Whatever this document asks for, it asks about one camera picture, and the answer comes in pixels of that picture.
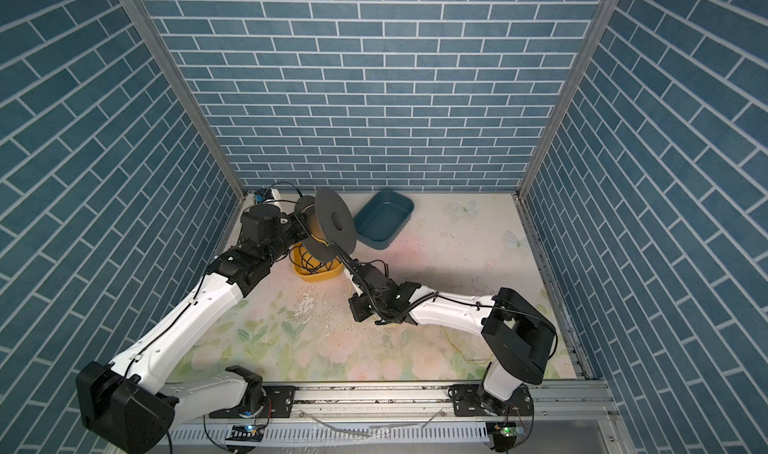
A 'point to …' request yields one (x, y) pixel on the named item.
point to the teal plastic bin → (382, 218)
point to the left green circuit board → (249, 432)
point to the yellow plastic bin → (306, 276)
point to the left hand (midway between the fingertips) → (309, 213)
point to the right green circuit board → (510, 430)
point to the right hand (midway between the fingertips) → (347, 300)
